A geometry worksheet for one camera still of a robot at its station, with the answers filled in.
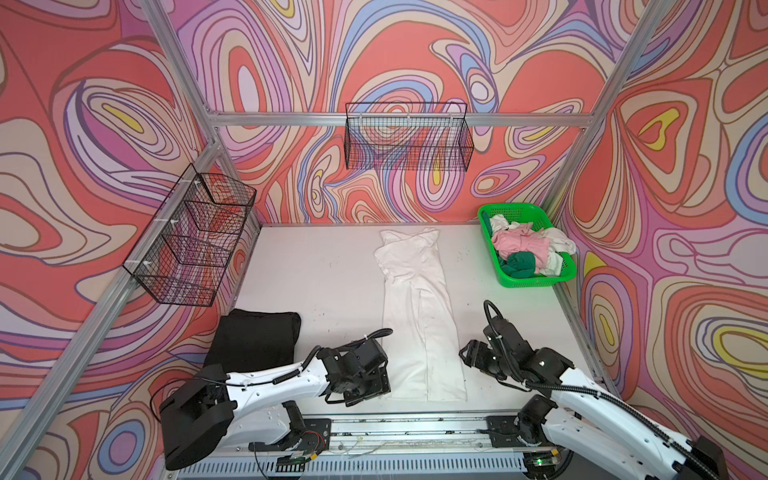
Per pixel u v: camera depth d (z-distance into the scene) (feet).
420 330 2.98
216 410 1.35
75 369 1.64
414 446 2.39
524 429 2.18
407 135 3.14
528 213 3.78
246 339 2.84
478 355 2.32
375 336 2.41
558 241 3.35
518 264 3.22
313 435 2.39
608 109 2.81
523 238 3.50
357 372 2.02
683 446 1.37
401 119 2.84
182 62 2.49
